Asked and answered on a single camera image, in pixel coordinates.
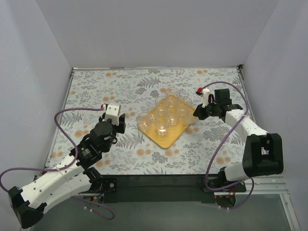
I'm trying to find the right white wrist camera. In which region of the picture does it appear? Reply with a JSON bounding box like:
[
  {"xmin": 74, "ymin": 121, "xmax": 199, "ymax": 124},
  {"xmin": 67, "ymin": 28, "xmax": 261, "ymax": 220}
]
[{"xmin": 196, "ymin": 88, "xmax": 211, "ymax": 108}]

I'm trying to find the aluminium frame rail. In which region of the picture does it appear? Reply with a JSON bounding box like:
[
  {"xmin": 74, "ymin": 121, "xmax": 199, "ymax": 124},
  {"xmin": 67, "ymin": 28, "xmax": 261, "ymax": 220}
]
[{"xmin": 21, "ymin": 64, "xmax": 301, "ymax": 231}]

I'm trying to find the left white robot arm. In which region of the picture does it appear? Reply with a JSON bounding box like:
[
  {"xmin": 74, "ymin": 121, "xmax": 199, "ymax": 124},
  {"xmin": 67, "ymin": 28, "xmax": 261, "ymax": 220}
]
[{"xmin": 8, "ymin": 114, "xmax": 126, "ymax": 229}]

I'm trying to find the floral patterned table mat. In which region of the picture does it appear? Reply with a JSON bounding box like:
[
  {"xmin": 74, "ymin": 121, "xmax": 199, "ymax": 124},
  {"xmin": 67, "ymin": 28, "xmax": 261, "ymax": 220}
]
[{"xmin": 46, "ymin": 68, "xmax": 245, "ymax": 175}]

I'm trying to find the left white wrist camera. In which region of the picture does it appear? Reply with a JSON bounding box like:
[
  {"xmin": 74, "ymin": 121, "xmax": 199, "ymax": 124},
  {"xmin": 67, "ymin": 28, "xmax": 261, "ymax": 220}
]
[{"xmin": 103, "ymin": 103, "xmax": 121, "ymax": 126}]

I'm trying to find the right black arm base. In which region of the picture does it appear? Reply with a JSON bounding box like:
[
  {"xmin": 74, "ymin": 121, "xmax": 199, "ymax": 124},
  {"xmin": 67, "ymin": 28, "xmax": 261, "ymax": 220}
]
[{"xmin": 197, "ymin": 176, "xmax": 252, "ymax": 210}]

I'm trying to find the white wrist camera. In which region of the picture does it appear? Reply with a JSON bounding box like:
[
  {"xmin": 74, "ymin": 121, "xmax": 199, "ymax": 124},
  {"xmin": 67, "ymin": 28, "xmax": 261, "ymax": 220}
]
[
  {"xmin": 103, "ymin": 103, "xmax": 121, "ymax": 126},
  {"xmin": 196, "ymin": 88, "xmax": 211, "ymax": 108}
]

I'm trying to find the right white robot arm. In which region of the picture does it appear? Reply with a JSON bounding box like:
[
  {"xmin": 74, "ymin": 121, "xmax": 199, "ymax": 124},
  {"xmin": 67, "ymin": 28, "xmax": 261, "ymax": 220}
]
[{"xmin": 193, "ymin": 88, "xmax": 283, "ymax": 190}]

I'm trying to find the clear glass mid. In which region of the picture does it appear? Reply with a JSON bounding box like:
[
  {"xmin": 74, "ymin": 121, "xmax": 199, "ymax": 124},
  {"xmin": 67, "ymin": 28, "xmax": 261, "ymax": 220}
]
[
  {"xmin": 154, "ymin": 96, "xmax": 170, "ymax": 114},
  {"xmin": 180, "ymin": 96, "xmax": 195, "ymax": 125}
]

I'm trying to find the clear glass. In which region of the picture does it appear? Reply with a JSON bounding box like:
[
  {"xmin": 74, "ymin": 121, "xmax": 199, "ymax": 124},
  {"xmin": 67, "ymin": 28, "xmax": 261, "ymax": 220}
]
[
  {"xmin": 136, "ymin": 113, "xmax": 153, "ymax": 132},
  {"xmin": 165, "ymin": 87, "xmax": 180, "ymax": 107},
  {"xmin": 155, "ymin": 115, "xmax": 171, "ymax": 136},
  {"xmin": 167, "ymin": 107, "xmax": 181, "ymax": 126}
]

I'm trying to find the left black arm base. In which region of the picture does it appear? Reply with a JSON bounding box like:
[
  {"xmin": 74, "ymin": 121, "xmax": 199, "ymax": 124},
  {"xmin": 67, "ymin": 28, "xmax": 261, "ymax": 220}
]
[{"xmin": 81, "ymin": 177, "xmax": 117, "ymax": 204}]

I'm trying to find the yellow plastic tray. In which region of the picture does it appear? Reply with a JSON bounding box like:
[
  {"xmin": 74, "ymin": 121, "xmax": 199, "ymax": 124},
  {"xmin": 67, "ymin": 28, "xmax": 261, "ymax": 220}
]
[{"xmin": 140, "ymin": 98, "xmax": 189, "ymax": 149}]

